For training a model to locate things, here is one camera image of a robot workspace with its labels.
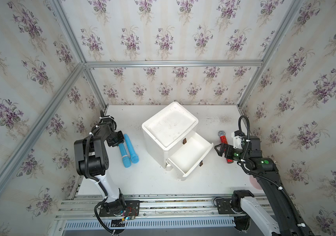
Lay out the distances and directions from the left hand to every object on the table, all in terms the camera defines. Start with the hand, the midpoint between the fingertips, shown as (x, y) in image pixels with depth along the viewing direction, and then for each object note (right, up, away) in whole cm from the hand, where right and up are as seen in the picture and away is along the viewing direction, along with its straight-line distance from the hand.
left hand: (120, 142), depth 95 cm
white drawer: (+44, -6, -10) cm, 46 cm away
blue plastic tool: (+11, -8, -9) cm, 16 cm away
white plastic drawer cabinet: (+30, +9, -20) cm, 37 cm away
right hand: (+63, -1, -18) cm, 65 cm away
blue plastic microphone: (+6, -9, -10) cm, 15 cm away
